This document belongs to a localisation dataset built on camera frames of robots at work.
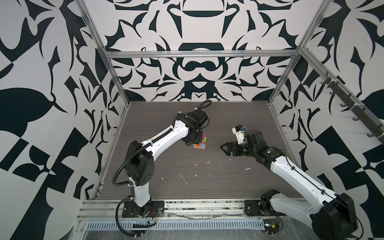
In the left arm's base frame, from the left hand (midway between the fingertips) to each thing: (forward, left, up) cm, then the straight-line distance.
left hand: (197, 138), depth 83 cm
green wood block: (+3, -5, -8) cm, 10 cm away
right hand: (-5, -16, +1) cm, 16 cm away
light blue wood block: (+2, -4, -12) cm, 13 cm away
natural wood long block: (+1, -1, -13) cm, 13 cm away
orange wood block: (+3, -1, -14) cm, 14 cm away
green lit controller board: (-40, -33, -16) cm, 54 cm away
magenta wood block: (+5, -4, -6) cm, 9 cm away
